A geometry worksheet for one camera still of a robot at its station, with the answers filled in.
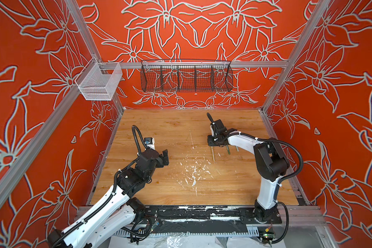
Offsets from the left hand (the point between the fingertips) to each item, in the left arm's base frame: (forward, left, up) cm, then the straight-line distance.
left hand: (159, 150), depth 75 cm
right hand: (+19, -28, -15) cm, 37 cm away
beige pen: (+10, -30, -17) cm, 36 cm away
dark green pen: (+14, -40, -19) cm, 46 cm away
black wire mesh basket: (+49, -11, +12) cm, 51 cm away
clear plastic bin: (+37, +43, +13) cm, 58 cm away
